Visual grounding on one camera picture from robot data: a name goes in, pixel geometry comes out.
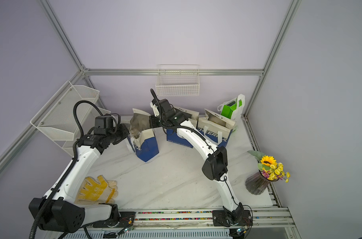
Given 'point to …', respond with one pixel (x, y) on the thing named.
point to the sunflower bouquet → (269, 170)
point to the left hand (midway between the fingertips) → (128, 132)
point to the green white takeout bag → (232, 109)
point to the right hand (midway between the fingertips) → (151, 122)
